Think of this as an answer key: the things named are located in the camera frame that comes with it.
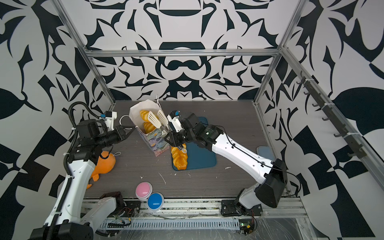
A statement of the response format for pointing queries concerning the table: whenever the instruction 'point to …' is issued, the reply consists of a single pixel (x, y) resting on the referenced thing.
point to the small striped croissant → (144, 115)
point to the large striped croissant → (148, 127)
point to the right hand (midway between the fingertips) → (167, 136)
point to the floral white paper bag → (148, 118)
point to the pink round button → (143, 190)
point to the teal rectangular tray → (198, 157)
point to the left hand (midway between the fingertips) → (134, 125)
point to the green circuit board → (245, 226)
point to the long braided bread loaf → (179, 157)
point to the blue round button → (155, 201)
